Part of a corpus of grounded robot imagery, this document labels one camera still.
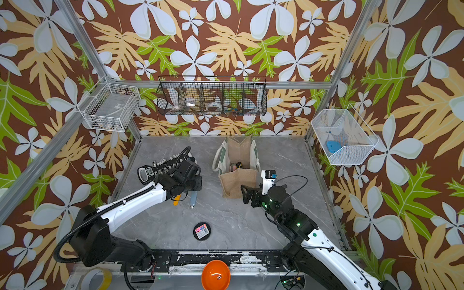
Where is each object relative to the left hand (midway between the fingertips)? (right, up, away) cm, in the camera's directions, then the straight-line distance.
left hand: (200, 178), depth 85 cm
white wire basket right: (+69, +20, -2) cm, 72 cm away
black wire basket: (+3, +44, +11) cm, 45 cm away
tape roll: (-33, -36, -18) cm, 52 cm away
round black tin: (+1, -23, -5) cm, 24 cm away
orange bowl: (+9, -37, -15) cm, 40 cm away
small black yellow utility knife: (+19, +5, +19) cm, 27 cm away
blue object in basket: (+62, +16, -4) cm, 64 cm away
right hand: (+22, -1, -12) cm, 25 cm away
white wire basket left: (-45, +35, +1) cm, 57 cm away
